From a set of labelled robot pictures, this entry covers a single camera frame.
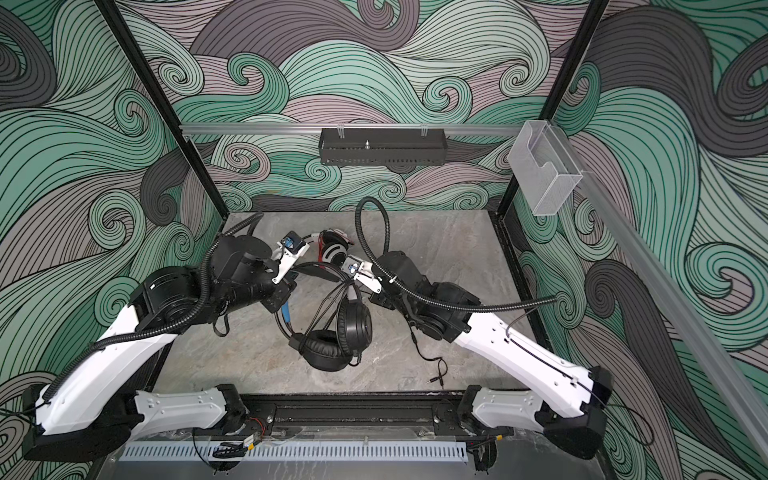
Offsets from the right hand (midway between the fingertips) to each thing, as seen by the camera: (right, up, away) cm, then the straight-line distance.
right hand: (381, 266), depth 67 cm
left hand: (-18, 0, -6) cm, 19 cm away
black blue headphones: (-8, -13, -15) cm, 22 cm away
